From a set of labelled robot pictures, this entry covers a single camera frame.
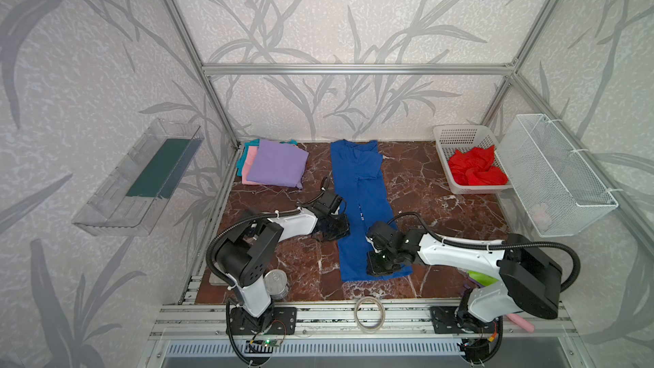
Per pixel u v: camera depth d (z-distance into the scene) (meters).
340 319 0.75
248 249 0.47
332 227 0.79
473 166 1.06
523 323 0.72
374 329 0.72
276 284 0.76
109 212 0.60
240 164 1.09
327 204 0.75
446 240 0.54
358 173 1.11
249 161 1.10
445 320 0.73
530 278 0.43
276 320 0.73
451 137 1.28
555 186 0.64
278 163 1.07
